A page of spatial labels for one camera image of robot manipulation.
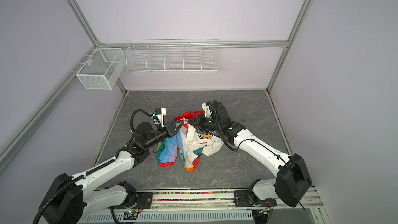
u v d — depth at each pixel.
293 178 0.40
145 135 0.59
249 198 0.66
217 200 0.75
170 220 0.70
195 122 0.65
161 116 0.70
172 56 0.98
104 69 0.99
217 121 0.59
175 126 0.74
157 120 0.68
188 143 0.80
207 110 0.71
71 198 0.39
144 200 0.74
